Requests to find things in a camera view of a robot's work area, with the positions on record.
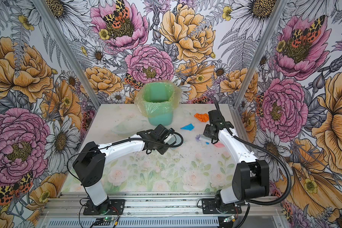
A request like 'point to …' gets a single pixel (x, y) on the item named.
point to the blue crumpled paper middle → (189, 127)
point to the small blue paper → (207, 143)
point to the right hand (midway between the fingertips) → (209, 137)
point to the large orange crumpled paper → (204, 118)
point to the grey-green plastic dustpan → (173, 140)
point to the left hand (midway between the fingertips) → (163, 149)
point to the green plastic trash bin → (159, 99)
